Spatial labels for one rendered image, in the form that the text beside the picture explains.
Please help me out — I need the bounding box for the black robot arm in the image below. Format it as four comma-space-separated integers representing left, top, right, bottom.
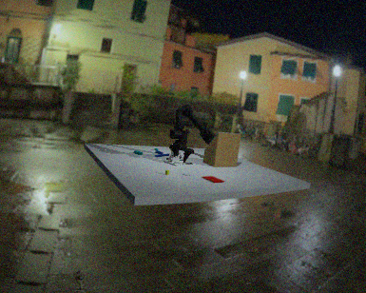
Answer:
170, 105, 216, 149

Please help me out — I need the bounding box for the red rectangular block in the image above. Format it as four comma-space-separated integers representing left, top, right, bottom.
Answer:
203, 177, 224, 183

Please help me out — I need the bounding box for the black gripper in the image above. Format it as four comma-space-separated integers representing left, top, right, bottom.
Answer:
169, 139, 194, 163

